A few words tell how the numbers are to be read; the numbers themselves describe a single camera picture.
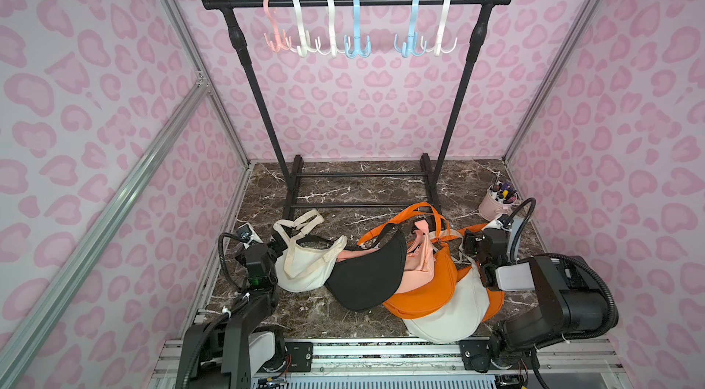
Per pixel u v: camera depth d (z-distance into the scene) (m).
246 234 0.73
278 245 0.80
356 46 0.65
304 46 0.65
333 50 0.62
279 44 0.65
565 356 0.73
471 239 0.86
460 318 0.76
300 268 0.87
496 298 0.78
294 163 1.17
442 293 0.79
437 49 0.63
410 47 0.65
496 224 0.82
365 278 0.83
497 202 0.93
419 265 0.81
